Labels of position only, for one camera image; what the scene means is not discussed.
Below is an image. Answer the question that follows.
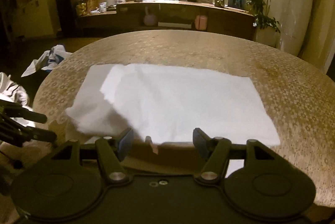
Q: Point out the white garment with brown collar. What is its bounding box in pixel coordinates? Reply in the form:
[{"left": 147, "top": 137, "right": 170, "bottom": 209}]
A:
[{"left": 65, "top": 64, "right": 281, "bottom": 174}]

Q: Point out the white clothes pile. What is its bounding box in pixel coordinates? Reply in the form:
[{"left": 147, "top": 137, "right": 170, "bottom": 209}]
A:
[{"left": 1, "top": 72, "right": 32, "bottom": 111}]

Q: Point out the blue and white garment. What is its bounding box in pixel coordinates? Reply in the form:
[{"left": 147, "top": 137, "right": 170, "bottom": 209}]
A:
[{"left": 21, "top": 45, "right": 72, "bottom": 78}]

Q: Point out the lace patterned tablecloth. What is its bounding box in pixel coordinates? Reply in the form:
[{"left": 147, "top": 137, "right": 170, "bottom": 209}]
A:
[{"left": 33, "top": 30, "right": 334, "bottom": 207}]

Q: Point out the pink box on shelf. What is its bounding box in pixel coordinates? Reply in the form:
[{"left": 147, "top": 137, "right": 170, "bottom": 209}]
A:
[{"left": 195, "top": 15, "right": 208, "bottom": 31}]

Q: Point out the stack of books on shelf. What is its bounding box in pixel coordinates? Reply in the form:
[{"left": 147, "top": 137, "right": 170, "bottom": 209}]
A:
[{"left": 158, "top": 17, "right": 192, "bottom": 29}]

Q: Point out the pink round vase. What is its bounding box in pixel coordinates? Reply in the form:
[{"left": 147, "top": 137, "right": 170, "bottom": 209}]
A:
[{"left": 143, "top": 7, "right": 157, "bottom": 26}]

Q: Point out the long wooden sideboard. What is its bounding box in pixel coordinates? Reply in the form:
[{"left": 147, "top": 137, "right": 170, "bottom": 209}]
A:
[{"left": 77, "top": 0, "right": 255, "bottom": 40}]

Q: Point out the yellow gift basket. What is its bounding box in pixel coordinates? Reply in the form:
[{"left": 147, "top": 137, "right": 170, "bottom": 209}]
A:
[{"left": 76, "top": 0, "right": 107, "bottom": 16}]

